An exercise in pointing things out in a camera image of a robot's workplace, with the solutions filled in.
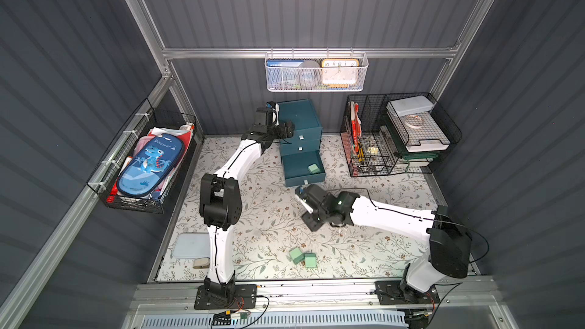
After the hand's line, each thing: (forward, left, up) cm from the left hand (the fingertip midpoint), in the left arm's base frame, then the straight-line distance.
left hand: (290, 127), depth 94 cm
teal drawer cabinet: (-1, -6, -20) cm, 21 cm away
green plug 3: (-47, -7, -21) cm, 52 cm away
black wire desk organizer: (+1, -46, -6) cm, 46 cm away
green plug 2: (-45, -2, -20) cm, 50 cm away
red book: (+16, -34, -15) cm, 40 cm away
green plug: (-7, -10, -19) cm, 23 cm away
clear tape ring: (+5, -54, -1) cm, 54 cm away
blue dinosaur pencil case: (-30, +40, +13) cm, 52 cm away
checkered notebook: (-3, -55, -1) cm, 55 cm away
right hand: (-33, -8, -12) cm, 36 cm away
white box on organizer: (+16, -62, 0) cm, 64 cm away
